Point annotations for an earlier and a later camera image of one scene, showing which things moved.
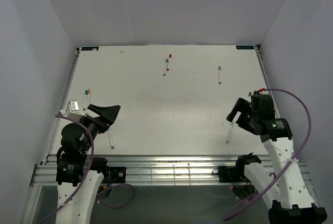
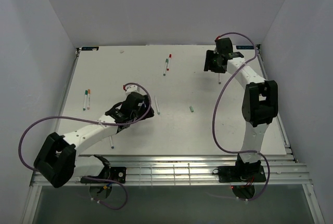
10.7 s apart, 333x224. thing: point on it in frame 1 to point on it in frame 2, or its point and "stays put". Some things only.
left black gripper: [107, 114] to [144, 109]
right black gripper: [240, 105] to [208, 66]
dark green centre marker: [165, 67] stays put
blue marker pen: [109, 132] stays put
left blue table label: [92, 48] stays put
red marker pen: [170, 56] stays put
